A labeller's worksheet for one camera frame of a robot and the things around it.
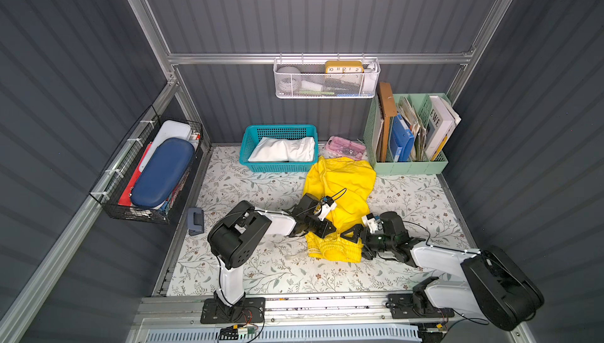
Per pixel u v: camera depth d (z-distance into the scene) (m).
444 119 0.94
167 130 0.77
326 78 0.90
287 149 1.05
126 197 0.65
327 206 0.85
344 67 0.87
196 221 0.89
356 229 0.79
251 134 1.16
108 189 0.60
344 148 1.18
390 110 0.86
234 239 0.50
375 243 0.76
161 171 0.68
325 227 0.81
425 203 0.99
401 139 0.99
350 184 1.02
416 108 1.04
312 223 0.81
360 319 0.73
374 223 0.83
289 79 0.83
